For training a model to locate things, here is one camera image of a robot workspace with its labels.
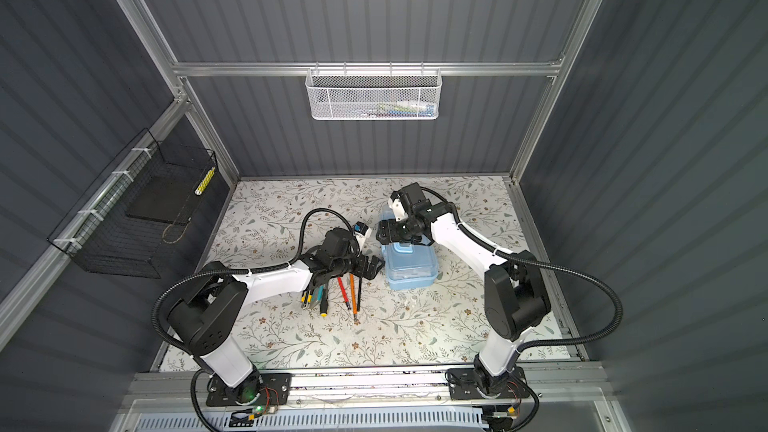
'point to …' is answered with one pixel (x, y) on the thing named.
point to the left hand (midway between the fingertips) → (374, 257)
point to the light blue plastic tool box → (410, 266)
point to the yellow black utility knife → (310, 296)
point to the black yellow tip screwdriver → (324, 303)
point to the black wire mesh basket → (126, 222)
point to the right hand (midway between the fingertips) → (391, 237)
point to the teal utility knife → (317, 293)
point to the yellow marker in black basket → (200, 189)
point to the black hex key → (359, 293)
